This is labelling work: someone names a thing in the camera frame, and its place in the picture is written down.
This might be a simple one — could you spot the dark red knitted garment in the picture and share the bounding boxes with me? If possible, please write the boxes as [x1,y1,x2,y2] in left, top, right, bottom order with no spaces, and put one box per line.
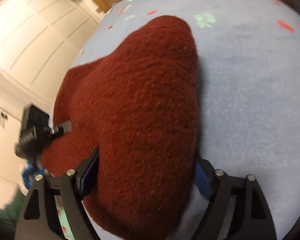
[42,16,199,239]

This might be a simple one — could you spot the white wardrobe with doors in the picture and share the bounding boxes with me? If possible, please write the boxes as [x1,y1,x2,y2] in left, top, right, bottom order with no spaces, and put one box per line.
[0,0,106,213]

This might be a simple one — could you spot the light blue patterned bed blanket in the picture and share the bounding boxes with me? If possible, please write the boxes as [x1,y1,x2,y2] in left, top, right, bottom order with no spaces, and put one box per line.
[70,0,300,239]

